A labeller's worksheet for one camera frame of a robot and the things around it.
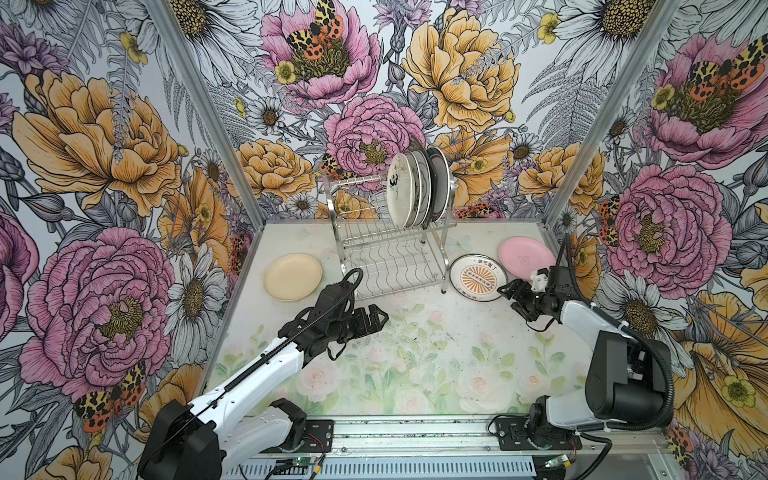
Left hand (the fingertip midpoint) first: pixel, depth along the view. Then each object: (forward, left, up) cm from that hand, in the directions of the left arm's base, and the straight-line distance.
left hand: (374, 330), depth 80 cm
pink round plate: (+34, -53, -11) cm, 64 cm away
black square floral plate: (+57, -16, +20) cm, 62 cm away
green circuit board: (-27, +16, -11) cm, 33 cm away
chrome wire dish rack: (+29, -1, -6) cm, 30 cm away
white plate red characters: (+36, -13, +19) cm, 43 cm away
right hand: (+10, -38, -4) cm, 40 cm away
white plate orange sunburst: (+24, -35, -11) cm, 44 cm away
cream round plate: (+27, +30, -13) cm, 42 cm away
